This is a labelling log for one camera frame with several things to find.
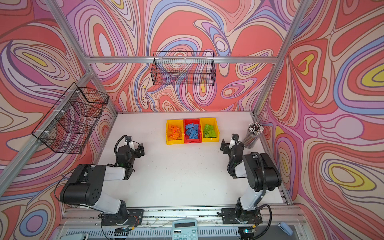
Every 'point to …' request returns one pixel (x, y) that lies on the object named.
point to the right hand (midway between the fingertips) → (231, 142)
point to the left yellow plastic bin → (180, 140)
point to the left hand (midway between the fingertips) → (135, 143)
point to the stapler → (285, 228)
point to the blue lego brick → (192, 130)
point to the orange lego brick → (174, 132)
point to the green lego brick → (208, 131)
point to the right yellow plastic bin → (214, 122)
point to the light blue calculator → (185, 229)
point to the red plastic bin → (195, 121)
